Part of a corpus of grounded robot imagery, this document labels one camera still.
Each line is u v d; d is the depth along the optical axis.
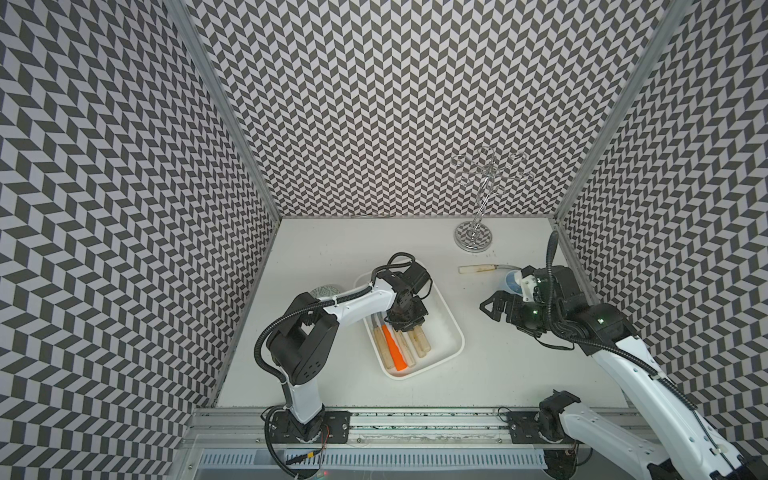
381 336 0.88
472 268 1.03
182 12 0.71
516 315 0.62
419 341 0.83
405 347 0.86
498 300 0.63
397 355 0.84
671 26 0.68
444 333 0.87
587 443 0.58
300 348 0.46
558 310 0.52
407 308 0.74
